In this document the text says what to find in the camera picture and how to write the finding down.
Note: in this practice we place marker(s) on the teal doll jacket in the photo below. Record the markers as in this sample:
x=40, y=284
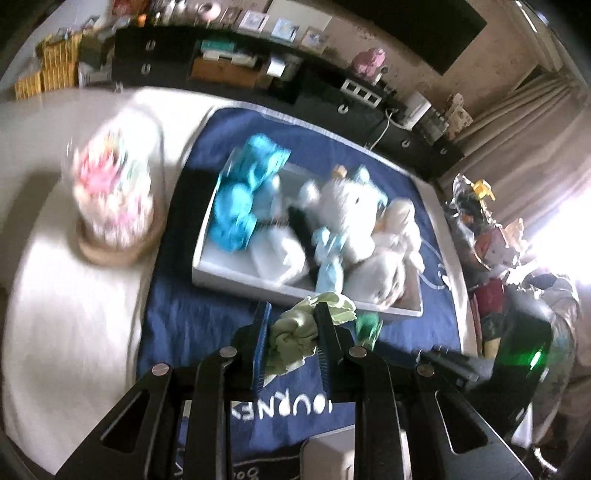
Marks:
x=240, y=203

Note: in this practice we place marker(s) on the navy blue blanket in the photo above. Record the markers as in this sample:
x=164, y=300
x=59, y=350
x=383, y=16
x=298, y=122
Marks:
x=194, y=314

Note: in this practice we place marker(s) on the clear bowl of clutter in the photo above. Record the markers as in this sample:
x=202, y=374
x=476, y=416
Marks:
x=475, y=221

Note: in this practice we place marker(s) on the light green cloth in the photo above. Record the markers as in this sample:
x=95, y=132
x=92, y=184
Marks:
x=295, y=332

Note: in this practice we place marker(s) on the yellow plastic crate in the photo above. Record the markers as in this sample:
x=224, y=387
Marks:
x=60, y=74
x=28, y=87
x=62, y=47

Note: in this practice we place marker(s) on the pink plush figure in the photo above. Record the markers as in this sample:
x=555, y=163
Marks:
x=369, y=62

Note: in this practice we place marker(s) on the black television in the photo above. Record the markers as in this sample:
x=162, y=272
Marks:
x=415, y=32

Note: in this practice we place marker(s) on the wooden box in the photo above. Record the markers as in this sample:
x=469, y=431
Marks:
x=221, y=74

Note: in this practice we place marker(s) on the beige curtain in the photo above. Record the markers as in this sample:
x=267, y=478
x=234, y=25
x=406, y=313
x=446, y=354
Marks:
x=531, y=129

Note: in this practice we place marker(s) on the cream spotted figure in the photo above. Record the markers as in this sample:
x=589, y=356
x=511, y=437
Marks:
x=458, y=113

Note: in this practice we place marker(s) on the white bed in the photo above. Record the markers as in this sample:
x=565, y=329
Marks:
x=69, y=323

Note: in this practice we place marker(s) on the white fluffy plush toy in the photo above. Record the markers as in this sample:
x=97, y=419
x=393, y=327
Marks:
x=401, y=221

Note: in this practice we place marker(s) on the pink round ornament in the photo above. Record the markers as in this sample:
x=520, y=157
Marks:
x=208, y=10

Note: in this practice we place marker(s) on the grey cylinder speaker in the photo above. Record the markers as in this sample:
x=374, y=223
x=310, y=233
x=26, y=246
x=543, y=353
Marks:
x=292, y=67

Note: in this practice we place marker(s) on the small picture frame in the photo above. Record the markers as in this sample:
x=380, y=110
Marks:
x=254, y=21
x=285, y=30
x=315, y=38

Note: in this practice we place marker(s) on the white board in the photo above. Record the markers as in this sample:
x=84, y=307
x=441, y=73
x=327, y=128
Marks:
x=300, y=11

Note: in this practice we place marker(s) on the small white box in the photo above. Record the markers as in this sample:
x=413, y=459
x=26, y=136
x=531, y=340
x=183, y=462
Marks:
x=275, y=67

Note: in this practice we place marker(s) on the yellow toy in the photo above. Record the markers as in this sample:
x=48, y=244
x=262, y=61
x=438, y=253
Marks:
x=482, y=190

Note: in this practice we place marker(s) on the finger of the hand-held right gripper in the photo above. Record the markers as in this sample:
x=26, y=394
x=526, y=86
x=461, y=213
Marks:
x=452, y=367

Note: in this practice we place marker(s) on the white rectangular tray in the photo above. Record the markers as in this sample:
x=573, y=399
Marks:
x=240, y=277

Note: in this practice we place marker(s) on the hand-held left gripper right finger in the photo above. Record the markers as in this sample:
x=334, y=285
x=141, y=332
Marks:
x=325, y=341

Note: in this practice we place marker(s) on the teal flat box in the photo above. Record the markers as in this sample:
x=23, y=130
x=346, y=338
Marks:
x=226, y=50

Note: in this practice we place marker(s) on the glass dome with flowers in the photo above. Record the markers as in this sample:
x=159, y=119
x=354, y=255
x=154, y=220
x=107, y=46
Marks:
x=115, y=194

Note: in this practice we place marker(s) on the white router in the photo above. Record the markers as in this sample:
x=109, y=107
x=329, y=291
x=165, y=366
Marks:
x=417, y=110

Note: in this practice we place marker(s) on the white cat plush teal bow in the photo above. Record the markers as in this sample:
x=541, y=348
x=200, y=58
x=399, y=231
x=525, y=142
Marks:
x=341, y=207

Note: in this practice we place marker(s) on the floral printed cloth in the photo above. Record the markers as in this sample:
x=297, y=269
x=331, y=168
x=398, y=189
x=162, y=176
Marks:
x=561, y=323

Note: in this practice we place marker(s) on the white cloth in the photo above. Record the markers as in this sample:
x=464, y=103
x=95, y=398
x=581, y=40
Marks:
x=277, y=254

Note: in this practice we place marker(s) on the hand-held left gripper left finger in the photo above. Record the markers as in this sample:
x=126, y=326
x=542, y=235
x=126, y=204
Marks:
x=261, y=350

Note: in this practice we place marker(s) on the white triple frame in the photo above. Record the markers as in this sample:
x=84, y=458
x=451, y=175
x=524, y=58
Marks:
x=362, y=91

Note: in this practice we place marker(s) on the black cabinet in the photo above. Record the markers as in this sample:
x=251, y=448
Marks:
x=157, y=55

